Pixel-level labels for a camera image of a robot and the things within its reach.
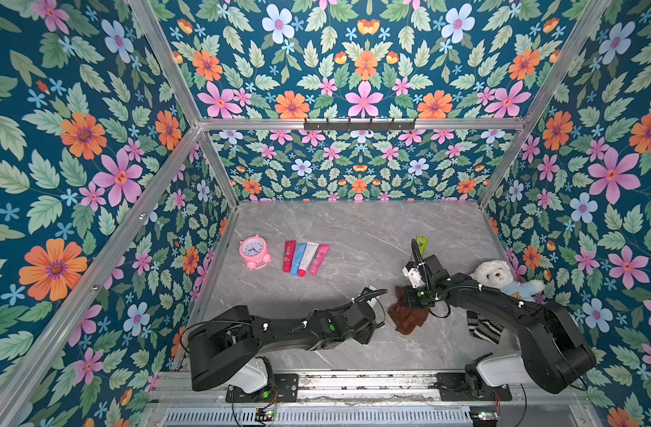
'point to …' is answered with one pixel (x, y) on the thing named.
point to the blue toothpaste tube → (298, 254)
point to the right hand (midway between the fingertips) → (404, 297)
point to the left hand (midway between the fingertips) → (371, 323)
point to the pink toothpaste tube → (319, 257)
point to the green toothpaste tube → (422, 242)
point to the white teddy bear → (498, 274)
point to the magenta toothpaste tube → (289, 250)
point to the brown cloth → (405, 318)
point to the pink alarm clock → (255, 252)
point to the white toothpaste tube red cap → (309, 252)
